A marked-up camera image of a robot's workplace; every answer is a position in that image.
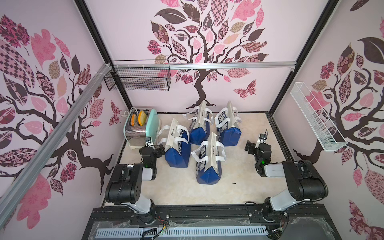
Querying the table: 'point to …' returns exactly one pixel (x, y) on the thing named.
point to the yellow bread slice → (142, 118)
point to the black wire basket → (139, 80)
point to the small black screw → (233, 183)
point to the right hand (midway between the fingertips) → (255, 142)
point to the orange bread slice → (133, 119)
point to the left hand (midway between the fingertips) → (153, 146)
